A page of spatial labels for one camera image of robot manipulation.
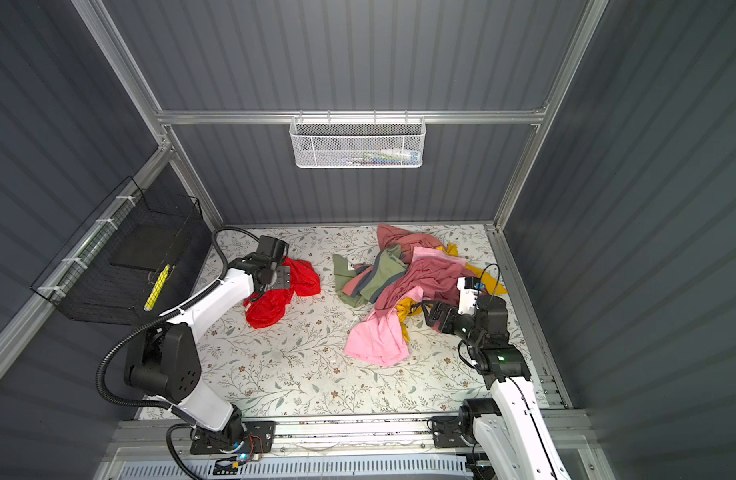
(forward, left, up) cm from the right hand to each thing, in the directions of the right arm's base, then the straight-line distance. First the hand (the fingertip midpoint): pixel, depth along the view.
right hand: (440, 308), depth 77 cm
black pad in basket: (+10, +72, +15) cm, 75 cm away
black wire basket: (-3, +80, +16) cm, 82 cm away
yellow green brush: (+2, +69, +11) cm, 70 cm away
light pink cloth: (-3, +16, -12) cm, 20 cm away
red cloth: (+8, +52, -13) cm, 54 cm away
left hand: (+13, +50, -4) cm, 52 cm away
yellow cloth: (+8, +6, -14) cm, 17 cm away
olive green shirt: (+17, +13, -4) cm, 22 cm away
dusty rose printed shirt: (+14, -1, -7) cm, 15 cm away
